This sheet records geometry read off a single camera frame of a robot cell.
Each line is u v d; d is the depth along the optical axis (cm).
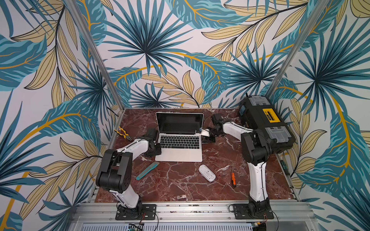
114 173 46
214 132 90
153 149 80
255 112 97
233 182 82
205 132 90
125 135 100
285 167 92
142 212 72
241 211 73
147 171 87
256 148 59
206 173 85
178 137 121
